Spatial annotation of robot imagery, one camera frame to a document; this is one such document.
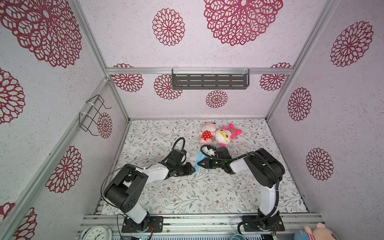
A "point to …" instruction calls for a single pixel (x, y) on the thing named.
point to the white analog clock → (97, 232)
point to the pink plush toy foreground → (320, 233)
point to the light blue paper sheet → (200, 157)
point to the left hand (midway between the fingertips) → (193, 172)
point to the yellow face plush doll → (224, 134)
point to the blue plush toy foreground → (301, 235)
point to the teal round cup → (238, 237)
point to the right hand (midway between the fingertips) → (198, 162)
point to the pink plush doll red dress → (208, 131)
